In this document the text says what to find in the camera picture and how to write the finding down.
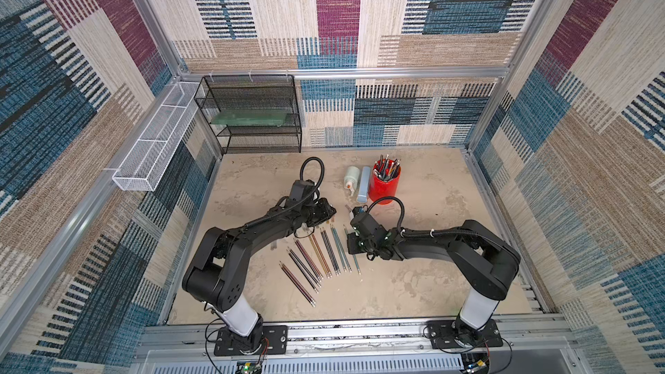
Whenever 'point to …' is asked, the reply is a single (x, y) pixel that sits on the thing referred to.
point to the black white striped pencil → (302, 272)
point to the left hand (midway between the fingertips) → (338, 210)
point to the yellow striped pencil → (320, 262)
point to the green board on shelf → (251, 117)
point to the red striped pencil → (310, 297)
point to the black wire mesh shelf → (253, 92)
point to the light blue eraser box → (364, 184)
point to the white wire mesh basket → (138, 170)
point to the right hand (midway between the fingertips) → (352, 243)
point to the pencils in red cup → (385, 169)
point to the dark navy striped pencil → (331, 253)
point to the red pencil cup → (379, 190)
